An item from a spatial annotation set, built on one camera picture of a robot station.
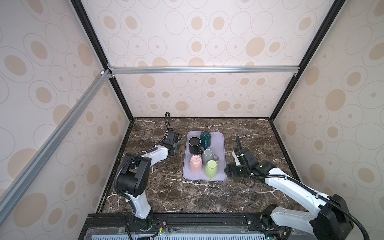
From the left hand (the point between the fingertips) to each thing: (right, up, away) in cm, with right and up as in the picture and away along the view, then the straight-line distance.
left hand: (173, 140), depth 97 cm
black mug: (+14, -4, -3) cm, 15 cm away
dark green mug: (+21, +2, 0) cm, 21 cm away
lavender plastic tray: (+30, -4, +7) cm, 32 cm away
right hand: (+34, -15, -14) cm, 40 cm away
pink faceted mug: (+15, -12, -13) cm, 23 cm away
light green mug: (+23, -15, -14) cm, 31 cm away
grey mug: (+22, -8, -9) cm, 25 cm away
